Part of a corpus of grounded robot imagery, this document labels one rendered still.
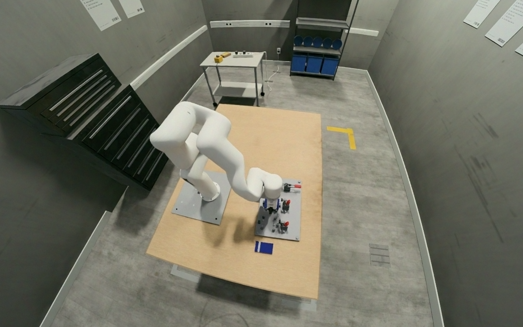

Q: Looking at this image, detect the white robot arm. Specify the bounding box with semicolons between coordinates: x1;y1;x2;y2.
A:
150;102;283;203

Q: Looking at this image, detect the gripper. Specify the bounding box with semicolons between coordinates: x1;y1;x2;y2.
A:
267;199;278;214

